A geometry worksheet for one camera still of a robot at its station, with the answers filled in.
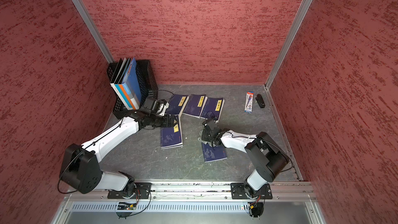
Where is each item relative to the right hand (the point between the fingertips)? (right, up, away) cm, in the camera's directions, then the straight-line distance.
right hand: (205, 137), depth 92 cm
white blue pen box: (+32, +21, +17) cm, 42 cm away
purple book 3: (-21, +1, -1) cm, 21 cm away
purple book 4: (+4, -8, -7) cm, 11 cm away
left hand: (-20, +9, -8) cm, 23 cm away
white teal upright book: (-47, +34, -12) cm, 59 cm away
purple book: (-7, +19, +14) cm, 25 cm away
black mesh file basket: (-44, +33, +22) cm, 59 cm away
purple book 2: (+6, +18, +15) cm, 24 cm away
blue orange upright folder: (-43, +31, -7) cm, 53 cm away
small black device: (+39, +22, +15) cm, 47 cm away
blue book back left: (-20, +20, +15) cm, 32 cm away
